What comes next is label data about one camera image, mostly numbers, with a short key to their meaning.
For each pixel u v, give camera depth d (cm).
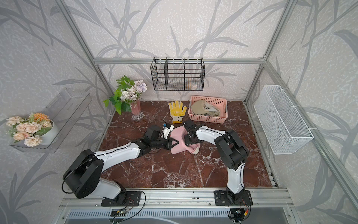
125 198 70
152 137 67
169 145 74
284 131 60
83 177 43
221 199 72
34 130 51
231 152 50
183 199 76
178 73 105
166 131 78
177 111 112
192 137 71
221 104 115
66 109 74
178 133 86
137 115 107
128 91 84
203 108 106
